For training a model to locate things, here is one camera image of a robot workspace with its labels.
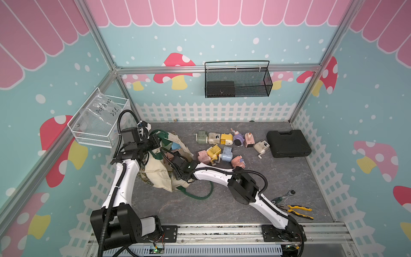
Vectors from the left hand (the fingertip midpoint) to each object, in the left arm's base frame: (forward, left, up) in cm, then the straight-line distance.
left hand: (161, 139), depth 81 cm
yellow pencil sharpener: (+16, -35, -19) cm, 43 cm away
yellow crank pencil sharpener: (+5, -27, -19) cm, 33 cm away
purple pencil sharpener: (+14, -43, -17) cm, 48 cm away
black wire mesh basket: (+37, -46, +13) cm, 60 cm away
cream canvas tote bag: (-13, +2, -9) cm, 16 cm away
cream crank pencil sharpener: (+10, -57, -19) cm, 61 cm away
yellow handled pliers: (-26, -65, -22) cm, 74 cm away
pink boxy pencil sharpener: (+1, -21, -17) cm, 27 cm away
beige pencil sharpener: (+17, -27, -18) cm, 36 cm away
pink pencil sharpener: (+13, -49, -16) cm, 54 cm away
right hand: (-6, -7, -22) cm, 24 cm away
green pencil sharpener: (+16, -19, -18) cm, 31 cm away
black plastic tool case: (+10, -73, -16) cm, 75 cm away
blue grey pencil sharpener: (+2, -35, -18) cm, 40 cm away
